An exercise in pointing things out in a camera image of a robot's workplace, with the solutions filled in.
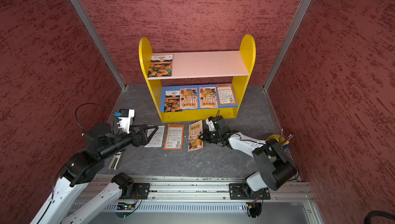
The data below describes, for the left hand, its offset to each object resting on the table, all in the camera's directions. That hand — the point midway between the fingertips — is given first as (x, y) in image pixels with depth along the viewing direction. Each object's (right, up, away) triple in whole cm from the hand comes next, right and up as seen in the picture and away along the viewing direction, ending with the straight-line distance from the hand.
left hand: (151, 130), depth 64 cm
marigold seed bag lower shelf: (+3, +12, +29) cm, 32 cm away
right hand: (+20, -10, +23) cm, 32 cm away
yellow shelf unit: (+18, +23, +37) cm, 47 cm away
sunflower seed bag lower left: (+13, +14, +31) cm, 36 cm away
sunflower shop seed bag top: (+17, -5, +27) cm, 33 cm away
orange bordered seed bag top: (+4, -10, +29) cm, 31 cm away
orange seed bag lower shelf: (+37, +17, +34) cm, 53 cm away
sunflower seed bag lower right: (+25, +15, +31) cm, 43 cm away
